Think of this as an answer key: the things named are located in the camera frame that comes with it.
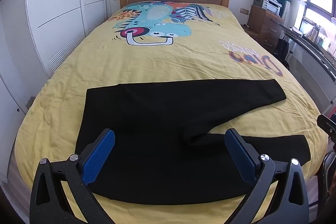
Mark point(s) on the white printer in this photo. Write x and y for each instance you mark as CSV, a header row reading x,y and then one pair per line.
x,y
269,3

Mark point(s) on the wooden dresser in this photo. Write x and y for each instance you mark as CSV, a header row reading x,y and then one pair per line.
x,y
265,24

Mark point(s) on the black pants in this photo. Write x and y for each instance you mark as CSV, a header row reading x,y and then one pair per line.
x,y
157,121

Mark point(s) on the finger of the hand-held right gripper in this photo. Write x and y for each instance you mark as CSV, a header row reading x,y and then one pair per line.
x,y
326,124

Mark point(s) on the yellow printed bedspread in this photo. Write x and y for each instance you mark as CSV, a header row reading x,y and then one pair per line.
x,y
183,61

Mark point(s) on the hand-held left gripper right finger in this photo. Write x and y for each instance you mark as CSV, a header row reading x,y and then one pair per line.
x,y
241,155

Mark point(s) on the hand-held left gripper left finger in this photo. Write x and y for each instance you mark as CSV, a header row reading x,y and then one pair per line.
x,y
101,153

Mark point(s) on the white radiator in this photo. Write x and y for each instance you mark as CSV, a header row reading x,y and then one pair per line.
x,y
309,71

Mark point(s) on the white wardrobe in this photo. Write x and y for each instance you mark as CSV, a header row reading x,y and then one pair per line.
x,y
57,3

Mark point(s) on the wall socket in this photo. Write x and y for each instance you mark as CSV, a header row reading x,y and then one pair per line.
x,y
244,11

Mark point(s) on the round white lamp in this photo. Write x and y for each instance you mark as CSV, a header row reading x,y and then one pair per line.
x,y
334,22

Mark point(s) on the black bag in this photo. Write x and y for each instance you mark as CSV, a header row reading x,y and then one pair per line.
x,y
281,48

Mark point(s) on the dark desk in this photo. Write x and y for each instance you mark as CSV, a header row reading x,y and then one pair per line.
x,y
312,44

